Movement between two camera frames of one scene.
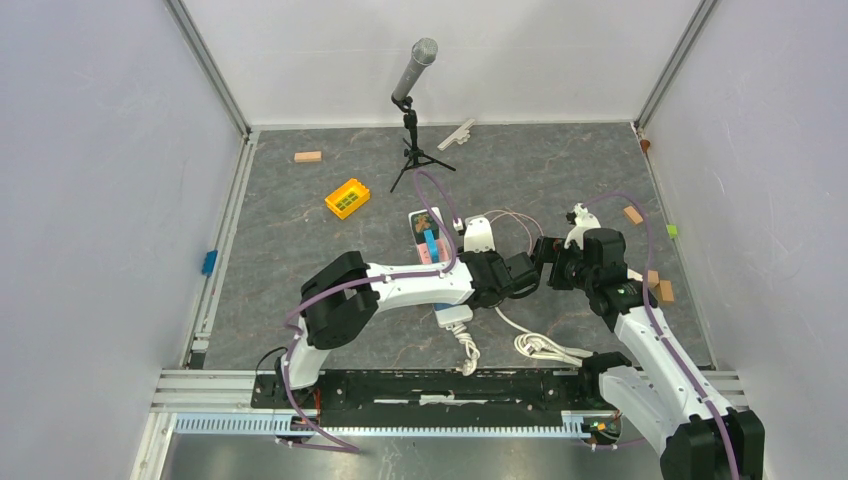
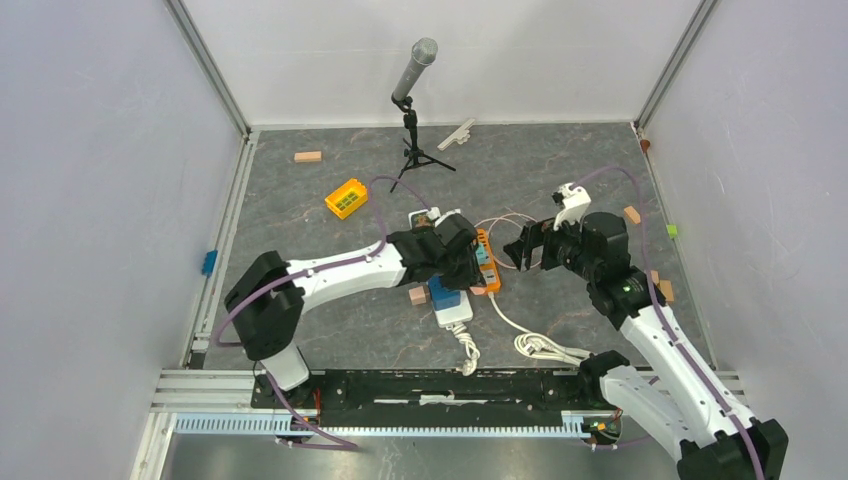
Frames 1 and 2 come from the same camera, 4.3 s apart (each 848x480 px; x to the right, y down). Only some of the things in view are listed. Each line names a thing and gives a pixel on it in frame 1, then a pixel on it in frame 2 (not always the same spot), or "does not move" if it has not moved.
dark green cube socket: (422, 222) does not move
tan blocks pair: (665, 289) does not move
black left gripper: (489, 255) to (469, 276)
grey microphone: (424, 51) does not move
